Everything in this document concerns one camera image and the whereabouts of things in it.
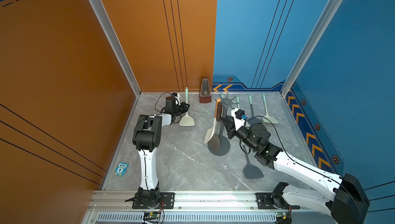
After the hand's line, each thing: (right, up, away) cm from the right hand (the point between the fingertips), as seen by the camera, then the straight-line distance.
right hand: (223, 116), depth 72 cm
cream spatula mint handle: (+34, -4, +33) cm, 48 cm away
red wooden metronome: (-8, +12, +37) cm, 39 cm away
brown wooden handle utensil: (-6, -10, +7) cm, 14 cm away
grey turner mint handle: (+24, -4, +30) cm, 39 cm away
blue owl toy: (-54, -30, +10) cm, 62 cm away
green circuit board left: (-34, -46, -1) cm, 57 cm away
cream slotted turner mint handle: (-20, -5, +26) cm, 34 cm away
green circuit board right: (+28, -47, 0) cm, 54 cm away
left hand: (-19, +7, +33) cm, 39 cm away
